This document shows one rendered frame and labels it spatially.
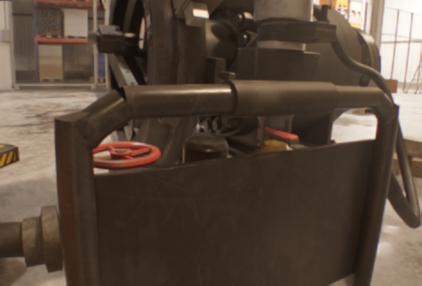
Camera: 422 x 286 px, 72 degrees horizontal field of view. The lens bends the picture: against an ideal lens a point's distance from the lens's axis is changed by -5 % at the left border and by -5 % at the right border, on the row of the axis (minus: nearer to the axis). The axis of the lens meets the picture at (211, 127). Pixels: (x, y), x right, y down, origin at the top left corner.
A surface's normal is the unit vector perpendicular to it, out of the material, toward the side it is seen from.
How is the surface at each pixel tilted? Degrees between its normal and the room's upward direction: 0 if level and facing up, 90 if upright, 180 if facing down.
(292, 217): 90
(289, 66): 90
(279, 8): 90
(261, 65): 90
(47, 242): 63
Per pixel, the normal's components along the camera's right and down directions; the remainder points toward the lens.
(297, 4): 0.31, 0.20
